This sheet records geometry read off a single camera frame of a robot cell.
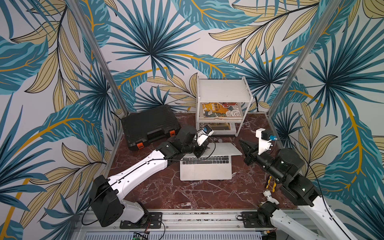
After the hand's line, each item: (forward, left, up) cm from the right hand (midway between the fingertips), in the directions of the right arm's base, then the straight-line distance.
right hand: (233, 145), depth 60 cm
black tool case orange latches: (+33, +44, -25) cm, 60 cm away
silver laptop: (+6, +3, -29) cm, 30 cm away
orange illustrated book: (+36, +1, -15) cm, 39 cm away
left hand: (+8, +9, -11) cm, 17 cm away
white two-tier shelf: (+37, -2, 0) cm, 37 cm away
